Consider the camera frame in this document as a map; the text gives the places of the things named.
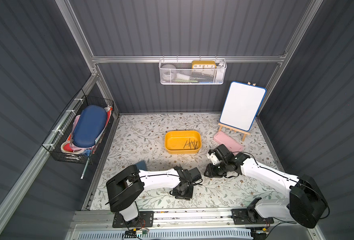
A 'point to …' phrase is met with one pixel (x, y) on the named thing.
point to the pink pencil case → (220, 138)
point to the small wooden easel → (243, 132)
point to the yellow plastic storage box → (182, 142)
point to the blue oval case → (89, 125)
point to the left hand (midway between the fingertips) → (188, 201)
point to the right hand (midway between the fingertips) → (208, 172)
